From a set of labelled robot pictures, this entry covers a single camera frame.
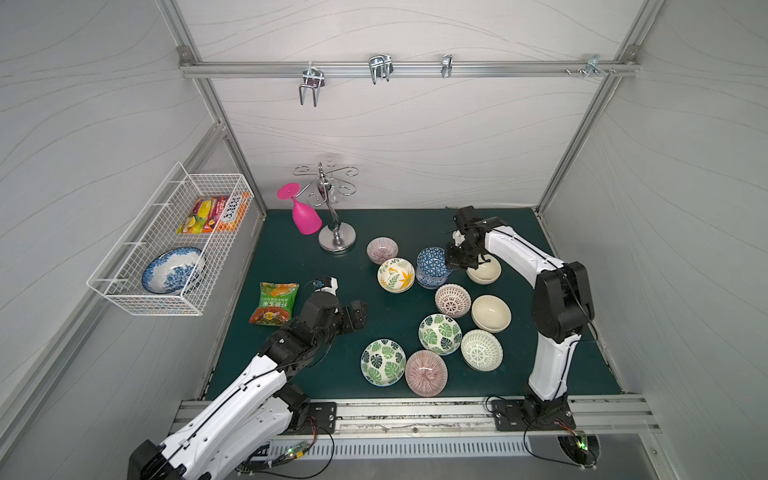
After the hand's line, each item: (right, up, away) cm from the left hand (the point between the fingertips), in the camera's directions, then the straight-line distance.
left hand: (356, 310), depth 78 cm
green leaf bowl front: (+7, -16, +4) cm, 18 cm away
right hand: (+27, +11, +16) cm, 34 cm away
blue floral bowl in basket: (-38, +12, -15) cm, 42 cm away
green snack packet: (-26, -1, +12) cm, 29 cm away
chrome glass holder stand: (-11, +19, +33) cm, 40 cm away
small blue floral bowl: (+22, +7, +15) cm, 28 cm away
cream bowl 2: (+40, -4, +12) cm, 42 cm away
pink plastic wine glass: (-19, +25, +19) cm, 36 cm away
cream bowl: (+42, +7, +23) cm, 49 cm away
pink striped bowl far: (+6, +15, +28) cm, 32 cm away
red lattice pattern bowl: (+29, -1, +15) cm, 33 cm away
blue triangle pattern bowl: (+22, +13, +18) cm, 31 cm away
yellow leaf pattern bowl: (+11, +6, +21) cm, 24 cm away
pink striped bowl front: (+19, -18, +2) cm, 26 cm away
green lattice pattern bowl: (+35, -13, +6) cm, 38 cm away
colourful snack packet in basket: (-34, +25, -5) cm, 43 cm away
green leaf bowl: (+24, -9, +9) cm, 27 cm away
